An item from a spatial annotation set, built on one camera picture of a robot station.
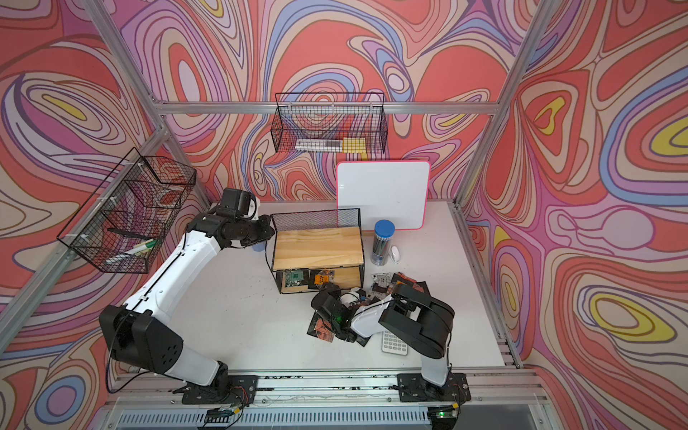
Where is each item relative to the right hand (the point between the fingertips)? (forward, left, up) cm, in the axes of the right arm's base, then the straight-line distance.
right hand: (321, 294), depth 91 cm
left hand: (+11, +12, +22) cm, 27 cm away
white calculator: (-17, -22, -1) cm, 28 cm away
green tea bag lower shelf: (+6, +10, +2) cm, 12 cm away
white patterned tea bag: (+4, -21, 0) cm, 21 cm away
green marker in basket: (+3, +45, +27) cm, 52 cm away
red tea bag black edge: (-11, +1, -1) cm, 11 cm away
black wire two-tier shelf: (+10, +3, +12) cm, 16 cm away
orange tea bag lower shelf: (+5, 0, +1) cm, 5 cm away
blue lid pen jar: (+13, -22, +18) cm, 31 cm away
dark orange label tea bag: (+3, -29, -1) cm, 29 cm away
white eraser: (+14, -28, +2) cm, 31 cm away
